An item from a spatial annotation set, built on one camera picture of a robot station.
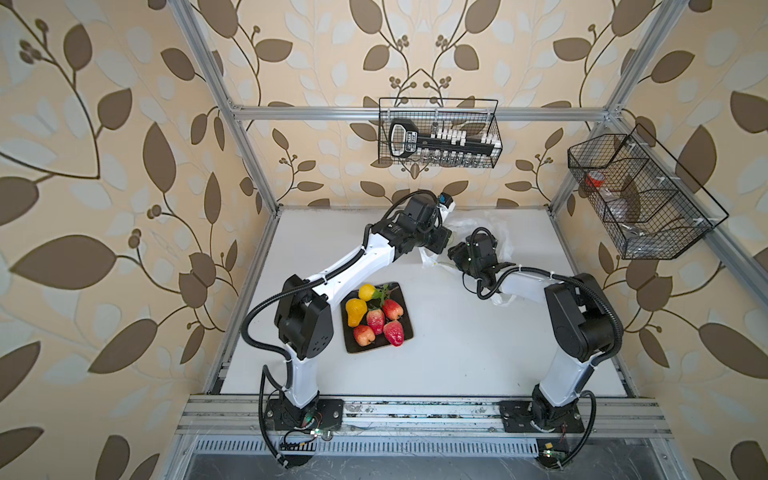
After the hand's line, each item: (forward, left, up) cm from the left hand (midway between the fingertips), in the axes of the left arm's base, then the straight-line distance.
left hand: (450, 230), depth 81 cm
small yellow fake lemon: (-9, +24, -20) cm, 32 cm away
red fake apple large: (-22, +23, -20) cm, 38 cm away
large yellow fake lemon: (-15, +26, -19) cm, 36 cm away
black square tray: (-8, +14, -22) cm, 28 cm away
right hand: (+4, -4, -18) cm, 19 cm away
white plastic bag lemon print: (+6, -5, -5) cm, 10 cm away
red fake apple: (-14, +16, -21) cm, 30 cm away
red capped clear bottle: (+18, -45, +4) cm, 48 cm away
